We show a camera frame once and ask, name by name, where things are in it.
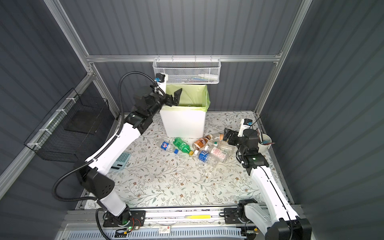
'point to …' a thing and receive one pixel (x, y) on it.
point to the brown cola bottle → (200, 143)
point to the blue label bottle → (205, 157)
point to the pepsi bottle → (166, 146)
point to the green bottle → (182, 145)
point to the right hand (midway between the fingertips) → (234, 131)
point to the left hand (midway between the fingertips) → (172, 85)
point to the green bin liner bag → (193, 97)
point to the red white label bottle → (220, 154)
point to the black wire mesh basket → (75, 125)
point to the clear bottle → (224, 146)
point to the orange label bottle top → (221, 137)
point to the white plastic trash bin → (185, 121)
